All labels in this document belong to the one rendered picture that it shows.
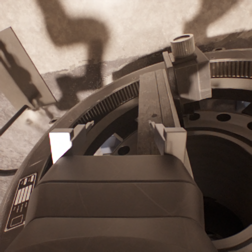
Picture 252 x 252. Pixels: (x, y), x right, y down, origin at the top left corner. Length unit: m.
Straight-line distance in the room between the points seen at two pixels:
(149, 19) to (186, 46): 0.49
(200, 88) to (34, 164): 0.36
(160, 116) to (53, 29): 0.73
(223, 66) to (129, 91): 0.26
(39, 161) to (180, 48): 0.34
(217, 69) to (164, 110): 0.26
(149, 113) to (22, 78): 0.89
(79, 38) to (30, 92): 0.44
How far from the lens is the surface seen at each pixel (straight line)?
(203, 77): 0.36
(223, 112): 0.54
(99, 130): 0.49
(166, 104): 0.34
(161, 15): 0.84
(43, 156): 0.40
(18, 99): 1.22
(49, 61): 1.00
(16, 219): 0.33
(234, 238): 0.35
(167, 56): 0.40
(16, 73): 1.13
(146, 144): 0.27
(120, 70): 0.90
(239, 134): 0.48
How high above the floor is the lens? 0.83
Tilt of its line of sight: 50 degrees down
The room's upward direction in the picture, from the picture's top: 170 degrees counter-clockwise
